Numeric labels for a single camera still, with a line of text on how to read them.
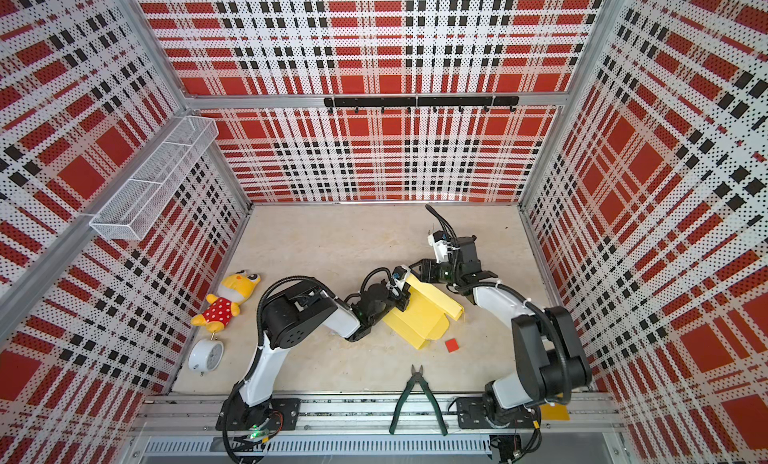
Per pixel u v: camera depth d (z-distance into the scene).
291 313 0.56
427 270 0.77
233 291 0.88
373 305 0.75
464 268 0.70
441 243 0.81
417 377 0.79
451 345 0.85
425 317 0.90
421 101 0.88
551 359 0.44
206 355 0.77
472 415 0.73
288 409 0.74
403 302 0.85
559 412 0.75
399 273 0.82
